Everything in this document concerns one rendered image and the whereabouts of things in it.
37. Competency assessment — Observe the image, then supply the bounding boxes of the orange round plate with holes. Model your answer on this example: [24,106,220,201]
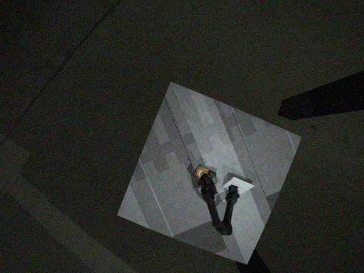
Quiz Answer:
[196,168,208,178]

